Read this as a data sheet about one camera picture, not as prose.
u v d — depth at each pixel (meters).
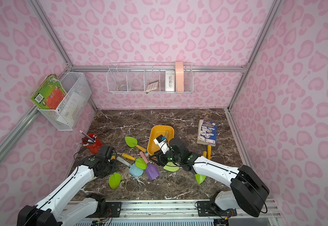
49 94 0.71
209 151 0.93
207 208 0.73
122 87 0.93
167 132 1.03
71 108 0.84
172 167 0.88
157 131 1.04
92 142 0.92
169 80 0.93
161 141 0.69
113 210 0.73
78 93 0.90
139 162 0.89
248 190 0.41
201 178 0.84
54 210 0.41
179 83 0.87
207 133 1.01
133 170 0.86
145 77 1.08
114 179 0.84
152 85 0.95
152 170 0.86
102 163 0.59
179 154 0.62
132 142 1.00
